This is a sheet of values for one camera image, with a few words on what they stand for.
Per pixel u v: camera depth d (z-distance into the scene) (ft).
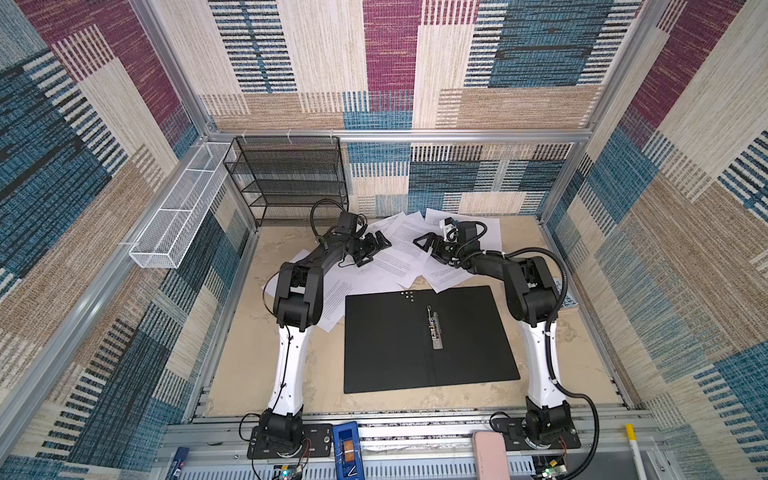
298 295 2.10
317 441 2.41
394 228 3.91
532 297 2.08
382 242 3.23
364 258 3.34
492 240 3.90
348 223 2.93
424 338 2.95
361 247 3.10
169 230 3.04
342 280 3.42
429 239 3.25
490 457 2.25
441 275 3.44
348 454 2.17
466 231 2.93
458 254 2.92
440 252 3.22
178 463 2.29
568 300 3.09
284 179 3.58
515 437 2.39
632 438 2.39
